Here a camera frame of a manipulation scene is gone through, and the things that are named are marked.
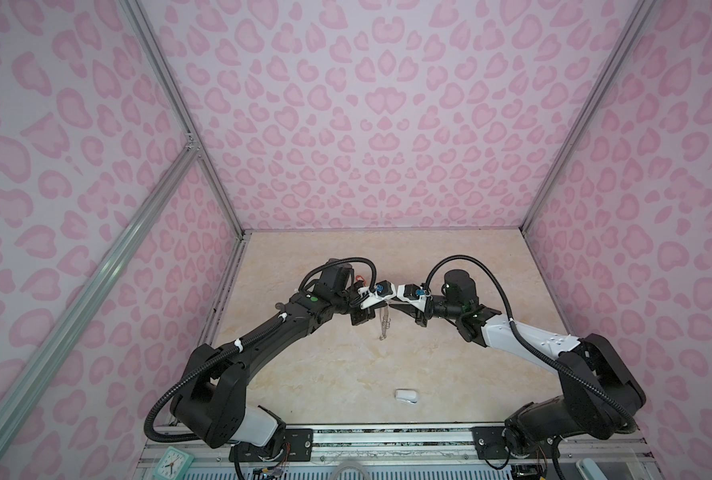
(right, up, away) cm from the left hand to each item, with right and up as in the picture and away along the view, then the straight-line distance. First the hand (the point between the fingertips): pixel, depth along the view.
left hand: (384, 295), depth 80 cm
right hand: (+3, 0, 0) cm, 3 cm away
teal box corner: (+45, -37, -12) cm, 59 cm away
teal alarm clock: (-49, -38, -11) cm, 63 cm away
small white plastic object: (+6, -26, -2) cm, 27 cm away
